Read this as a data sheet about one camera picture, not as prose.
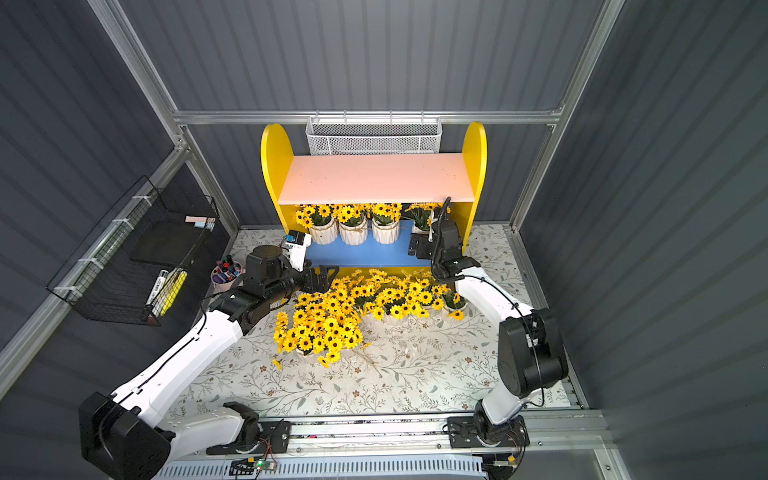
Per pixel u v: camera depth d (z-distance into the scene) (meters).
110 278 0.68
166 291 0.62
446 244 0.68
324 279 0.69
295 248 0.67
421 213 0.91
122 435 0.37
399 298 0.86
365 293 0.87
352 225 0.91
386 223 0.92
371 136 0.99
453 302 0.85
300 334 0.76
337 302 0.82
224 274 0.91
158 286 0.69
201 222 0.85
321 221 0.93
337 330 0.77
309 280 0.67
